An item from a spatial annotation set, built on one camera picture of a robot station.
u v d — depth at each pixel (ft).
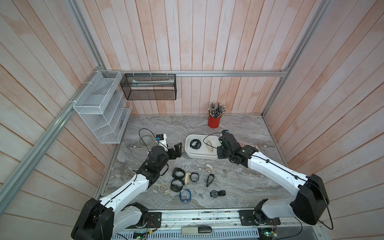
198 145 3.21
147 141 3.35
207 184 2.75
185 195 2.68
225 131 2.44
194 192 2.69
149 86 3.50
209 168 2.85
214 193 2.67
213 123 3.71
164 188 2.75
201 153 3.12
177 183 2.81
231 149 2.04
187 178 2.76
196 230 2.22
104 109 2.31
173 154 2.39
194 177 2.88
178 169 2.91
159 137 2.30
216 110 3.38
